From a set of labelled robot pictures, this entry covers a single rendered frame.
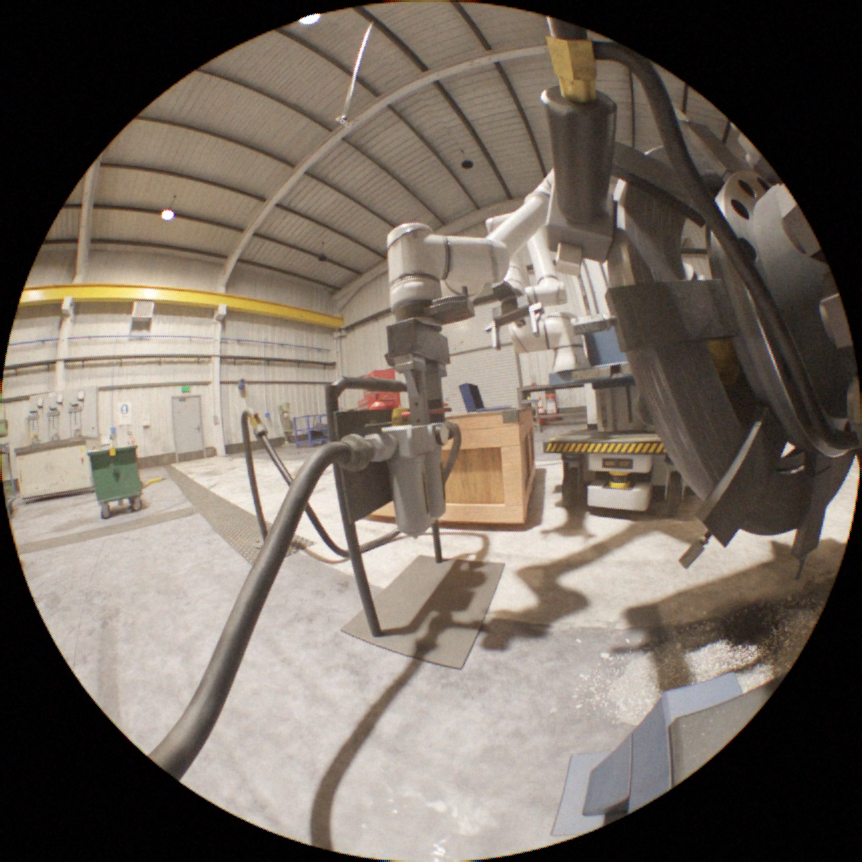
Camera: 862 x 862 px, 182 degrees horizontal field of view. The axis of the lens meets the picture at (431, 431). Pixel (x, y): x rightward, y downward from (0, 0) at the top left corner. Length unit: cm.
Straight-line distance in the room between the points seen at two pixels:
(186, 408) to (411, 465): 998
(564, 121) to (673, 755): 50
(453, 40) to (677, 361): 805
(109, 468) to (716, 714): 292
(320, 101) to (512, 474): 864
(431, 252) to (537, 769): 80
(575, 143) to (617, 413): 126
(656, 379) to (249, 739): 82
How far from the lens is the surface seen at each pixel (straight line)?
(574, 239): 46
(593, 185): 39
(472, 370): 940
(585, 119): 32
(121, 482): 277
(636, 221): 47
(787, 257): 44
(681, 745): 25
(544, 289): 106
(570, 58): 31
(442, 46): 826
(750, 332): 42
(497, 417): 98
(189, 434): 1025
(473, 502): 109
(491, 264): 51
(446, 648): 62
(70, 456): 551
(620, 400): 143
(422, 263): 46
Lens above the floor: 47
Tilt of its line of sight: 3 degrees down
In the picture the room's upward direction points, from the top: 6 degrees counter-clockwise
